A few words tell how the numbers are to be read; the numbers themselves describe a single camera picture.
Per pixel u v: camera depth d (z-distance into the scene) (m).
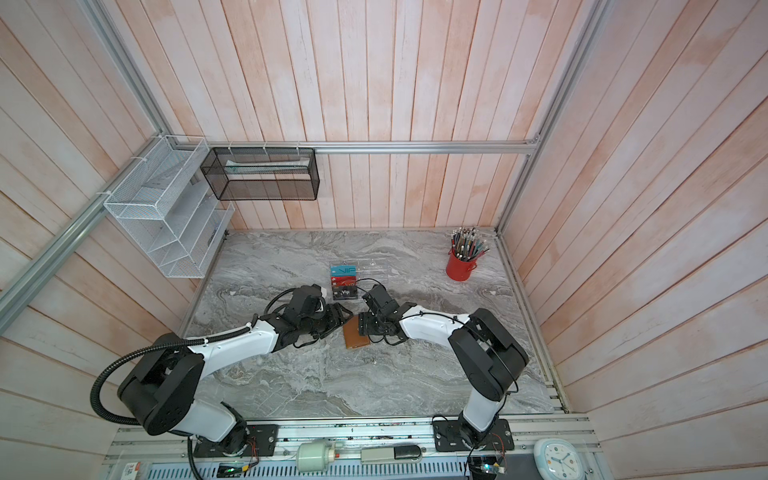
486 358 0.47
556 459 0.69
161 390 0.43
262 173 1.03
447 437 0.73
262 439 0.74
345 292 0.98
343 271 0.98
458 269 0.98
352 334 0.92
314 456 0.64
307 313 0.70
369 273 1.07
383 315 0.71
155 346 0.46
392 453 0.68
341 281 0.98
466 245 0.91
